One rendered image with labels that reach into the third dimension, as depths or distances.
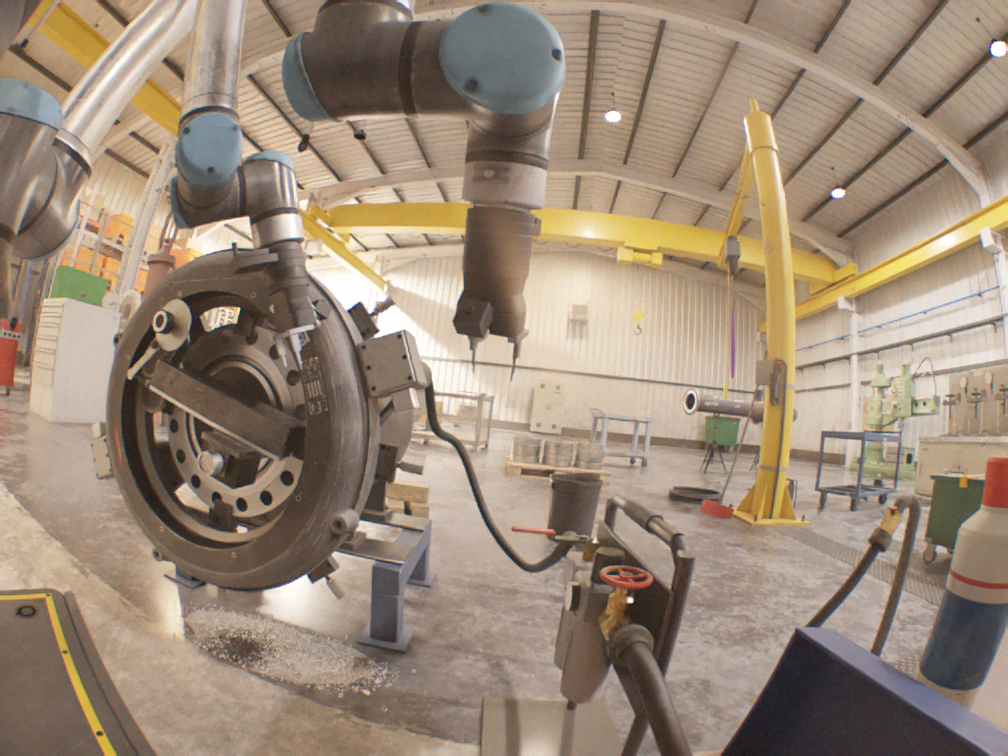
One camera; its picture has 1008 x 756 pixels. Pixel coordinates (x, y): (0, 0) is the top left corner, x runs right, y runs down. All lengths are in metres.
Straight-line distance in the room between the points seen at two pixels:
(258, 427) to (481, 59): 0.69
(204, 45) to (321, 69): 0.35
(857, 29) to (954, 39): 2.16
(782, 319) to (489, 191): 3.59
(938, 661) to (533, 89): 0.49
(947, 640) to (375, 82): 0.58
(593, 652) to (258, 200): 0.87
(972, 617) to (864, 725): 0.11
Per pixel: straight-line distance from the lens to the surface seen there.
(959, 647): 0.36
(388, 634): 1.26
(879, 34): 9.99
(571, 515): 2.34
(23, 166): 0.62
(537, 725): 1.04
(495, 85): 0.31
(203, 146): 0.58
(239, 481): 0.81
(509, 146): 0.43
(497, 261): 0.43
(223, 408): 0.86
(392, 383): 0.76
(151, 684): 1.12
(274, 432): 0.79
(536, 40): 0.33
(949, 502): 3.01
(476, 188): 0.44
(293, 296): 0.69
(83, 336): 4.78
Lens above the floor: 0.70
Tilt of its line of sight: 5 degrees up
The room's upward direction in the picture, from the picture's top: 7 degrees clockwise
